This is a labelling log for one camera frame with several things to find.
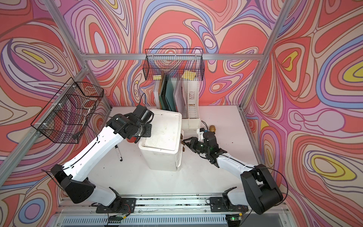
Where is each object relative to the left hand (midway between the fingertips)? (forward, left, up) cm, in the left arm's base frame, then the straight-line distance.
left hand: (149, 131), depth 75 cm
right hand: (-2, -19, -13) cm, 23 cm away
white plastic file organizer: (+46, -25, -9) cm, 53 cm away
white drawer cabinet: (-11, -8, 0) cm, 14 cm away
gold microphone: (+17, -40, -20) cm, 48 cm away
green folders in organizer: (+23, -8, +1) cm, 24 cm away
